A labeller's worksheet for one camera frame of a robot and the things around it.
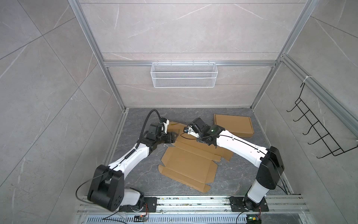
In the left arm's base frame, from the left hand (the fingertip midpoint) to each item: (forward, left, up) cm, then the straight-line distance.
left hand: (173, 131), depth 86 cm
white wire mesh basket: (+41, -9, +14) cm, 44 cm away
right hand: (+1, -19, +2) cm, 19 cm away
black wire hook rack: (-24, -70, +19) cm, 77 cm away
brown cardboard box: (-13, -11, -16) cm, 24 cm away
